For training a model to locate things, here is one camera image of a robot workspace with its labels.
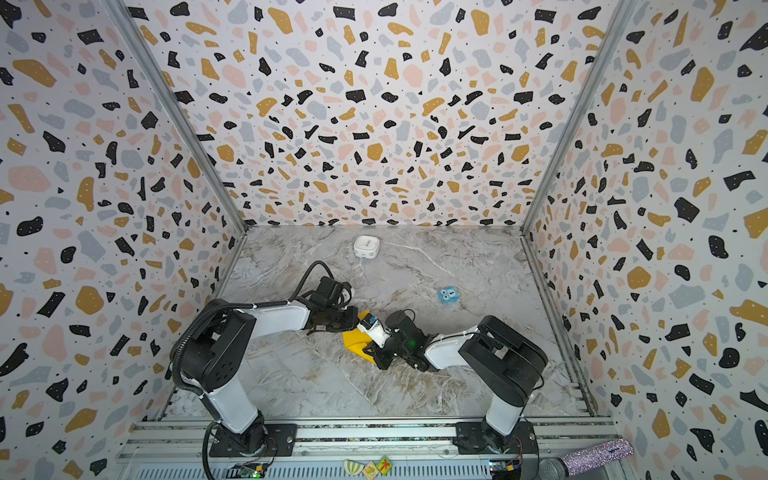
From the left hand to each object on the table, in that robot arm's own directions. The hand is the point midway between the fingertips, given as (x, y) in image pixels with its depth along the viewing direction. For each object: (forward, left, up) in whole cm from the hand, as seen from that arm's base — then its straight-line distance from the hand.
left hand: (363, 319), depth 93 cm
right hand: (-9, 0, +1) cm, 9 cm away
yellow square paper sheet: (-6, +2, -1) cm, 7 cm away
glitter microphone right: (-37, -53, +2) cm, 65 cm away
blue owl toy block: (+9, -28, -1) cm, 30 cm away
